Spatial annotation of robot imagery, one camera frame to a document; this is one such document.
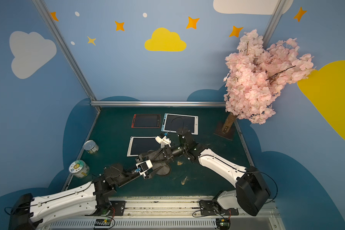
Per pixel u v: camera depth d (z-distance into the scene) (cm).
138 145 98
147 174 61
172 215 74
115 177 51
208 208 75
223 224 73
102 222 73
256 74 64
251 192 41
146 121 116
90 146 91
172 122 114
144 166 53
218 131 108
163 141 68
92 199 52
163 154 65
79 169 80
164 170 66
